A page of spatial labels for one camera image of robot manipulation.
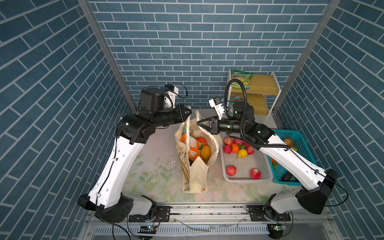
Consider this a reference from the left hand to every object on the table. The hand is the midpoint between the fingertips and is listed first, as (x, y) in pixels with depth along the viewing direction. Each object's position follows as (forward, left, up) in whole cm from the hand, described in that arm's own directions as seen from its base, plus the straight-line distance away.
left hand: (192, 111), depth 60 cm
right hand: (-2, -1, -4) cm, 5 cm away
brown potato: (+8, -62, -36) cm, 72 cm away
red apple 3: (-12, -35, -38) cm, 53 cm away
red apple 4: (+4, -21, -37) cm, 43 cm away
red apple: (-8, -15, -10) cm, 20 cm away
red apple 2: (-10, -21, -37) cm, 44 cm away
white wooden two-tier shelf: (+27, -42, -11) cm, 51 cm away
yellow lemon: (+1, -30, -37) cm, 48 cm away
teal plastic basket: (+9, -66, -35) cm, 76 cm away
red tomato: (+6, -5, -30) cm, 32 cm away
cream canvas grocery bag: (-15, -1, -31) cm, 35 cm away
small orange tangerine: (+4, -26, -37) cm, 45 cm away
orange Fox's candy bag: (-1, 0, -30) cm, 30 cm away
